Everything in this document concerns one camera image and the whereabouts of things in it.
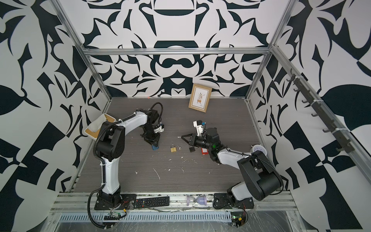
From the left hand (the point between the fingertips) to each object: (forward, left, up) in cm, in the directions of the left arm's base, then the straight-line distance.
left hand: (154, 142), depth 93 cm
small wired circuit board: (-38, +16, -3) cm, 41 cm away
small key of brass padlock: (-4, -16, -3) cm, 17 cm away
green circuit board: (-41, -44, -4) cm, 60 cm away
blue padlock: (-4, 0, -1) cm, 4 cm away
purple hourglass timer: (-33, -27, 0) cm, 43 cm away
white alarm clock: (-6, -65, 0) cm, 65 cm away
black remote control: (-33, +2, -1) cm, 33 cm away
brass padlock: (-4, -12, -3) cm, 13 cm away
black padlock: (-5, -24, -2) cm, 24 cm away
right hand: (-5, -18, +12) cm, 22 cm away
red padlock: (-6, -31, -2) cm, 32 cm away
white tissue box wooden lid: (+7, +40, +3) cm, 40 cm away
